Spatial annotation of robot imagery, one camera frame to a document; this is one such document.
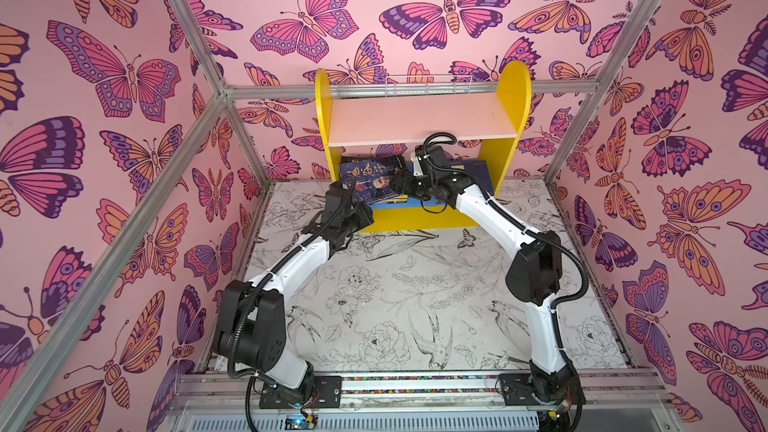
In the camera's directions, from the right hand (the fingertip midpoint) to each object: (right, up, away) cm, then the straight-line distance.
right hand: (396, 181), depth 89 cm
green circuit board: (-24, -60, -17) cm, 67 cm away
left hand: (-7, -8, -1) cm, 11 cm away
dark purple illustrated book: (-7, +2, +1) cm, 7 cm away
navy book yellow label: (+27, +5, +8) cm, 28 cm away
